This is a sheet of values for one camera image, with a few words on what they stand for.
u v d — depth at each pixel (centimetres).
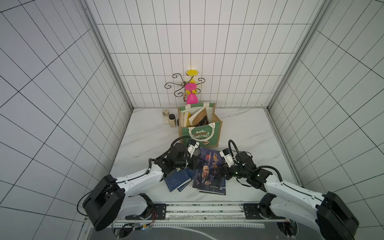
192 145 73
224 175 70
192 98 94
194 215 73
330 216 40
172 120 102
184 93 92
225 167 70
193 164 68
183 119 87
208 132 88
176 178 81
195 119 88
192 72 97
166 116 104
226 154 73
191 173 83
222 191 78
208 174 76
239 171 67
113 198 40
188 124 87
